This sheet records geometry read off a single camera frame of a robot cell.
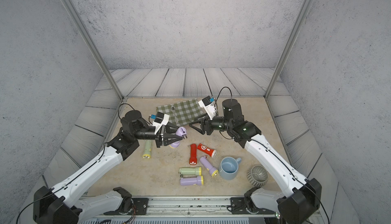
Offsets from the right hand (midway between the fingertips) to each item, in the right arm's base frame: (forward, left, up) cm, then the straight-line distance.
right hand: (194, 122), depth 66 cm
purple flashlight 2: (-7, -7, -31) cm, 32 cm away
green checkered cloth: (+32, +9, -31) cm, 46 cm away
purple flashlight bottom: (-15, -1, -28) cm, 32 cm away
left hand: (-7, +4, 0) cm, 8 cm away
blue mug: (-7, -18, -32) cm, 37 cm away
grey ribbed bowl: (-11, -33, -33) cm, 48 cm away
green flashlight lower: (-10, +3, -29) cm, 31 cm away
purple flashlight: (-6, +5, +3) cm, 8 cm away
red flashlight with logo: (+1, -8, -29) cm, 30 cm away
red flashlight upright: (-4, +2, -30) cm, 31 cm away
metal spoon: (+34, +19, -29) cm, 48 cm away
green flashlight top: (-1, +28, -29) cm, 41 cm away
